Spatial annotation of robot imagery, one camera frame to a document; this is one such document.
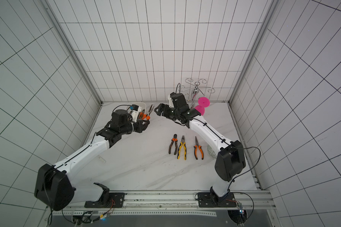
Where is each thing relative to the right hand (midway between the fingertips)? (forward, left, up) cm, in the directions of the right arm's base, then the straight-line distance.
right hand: (153, 112), depth 79 cm
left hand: (-5, +3, -5) cm, 8 cm away
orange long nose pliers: (-9, -27, -26) cm, 38 cm away
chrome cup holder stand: (+18, -25, +3) cm, 31 cm away
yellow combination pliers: (-5, -18, -25) cm, 31 cm away
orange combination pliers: (-1, +5, -3) cm, 6 cm away
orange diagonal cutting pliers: (-3, -12, -25) cm, 27 cm away
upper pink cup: (+10, -30, 0) cm, 31 cm away
